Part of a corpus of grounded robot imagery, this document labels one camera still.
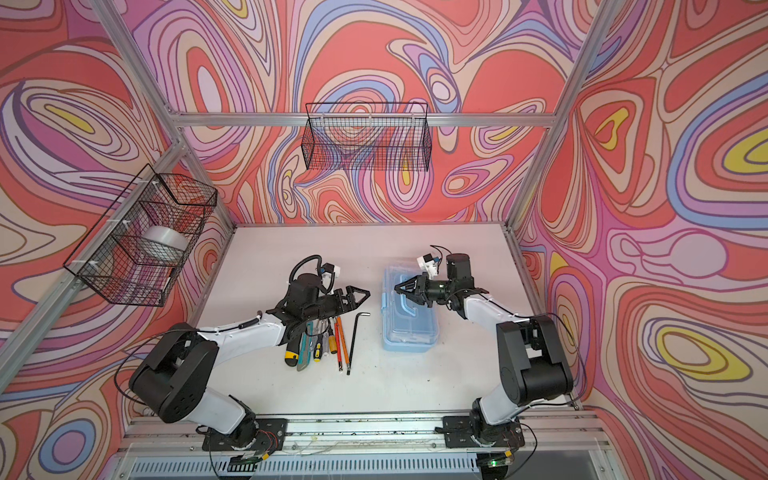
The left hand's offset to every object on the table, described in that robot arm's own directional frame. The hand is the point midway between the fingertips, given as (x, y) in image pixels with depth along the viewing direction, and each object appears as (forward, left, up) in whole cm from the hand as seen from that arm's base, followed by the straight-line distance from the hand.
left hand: (366, 296), depth 84 cm
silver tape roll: (+6, +49, +19) cm, 53 cm away
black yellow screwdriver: (-11, +14, -11) cm, 21 cm away
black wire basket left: (+3, +58, +17) cm, 60 cm away
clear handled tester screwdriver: (-8, +13, -12) cm, 19 cm away
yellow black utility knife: (-12, +22, -12) cm, 27 cm away
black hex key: (+1, +2, -13) cm, 13 cm away
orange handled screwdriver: (-8, +11, -12) cm, 18 cm away
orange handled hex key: (-8, +7, -12) cm, 16 cm away
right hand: (0, -9, +1) cm, 9 cm away
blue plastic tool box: (-7, -12, -5) cm, 15 cm away
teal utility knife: (-9, +18, -12) cm, 24 cm away
